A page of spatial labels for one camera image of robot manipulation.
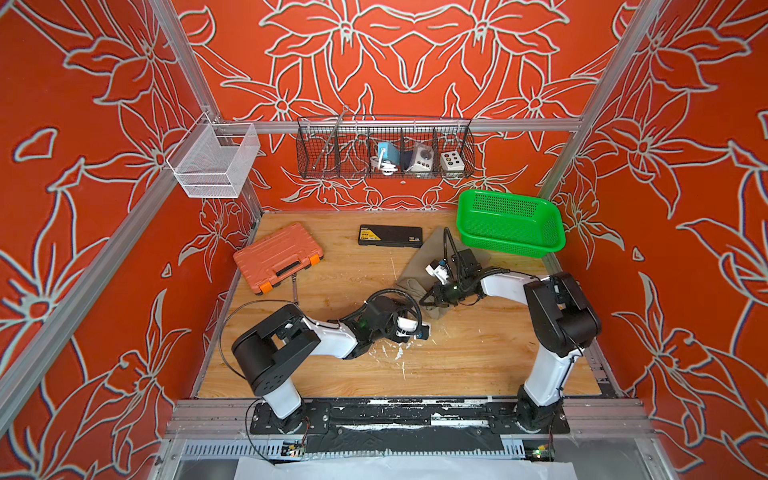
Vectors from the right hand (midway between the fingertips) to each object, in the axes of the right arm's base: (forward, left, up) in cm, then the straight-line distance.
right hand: (418, 301), depth 90 cm
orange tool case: (+14, +49, +2) cm, 51 cm away
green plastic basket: (+35, -41, -2) cm, 54 cm away
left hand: (-2, +2, +1) cm, 3 cm away
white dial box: (+34, -1, +28) cm, 44 cm away
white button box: (+38, -11, +25) cm, 47 cm away
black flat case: (+29, +8, -2) cm, 30 cm away
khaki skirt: (+4, 0, +3) cm, 6 cm away
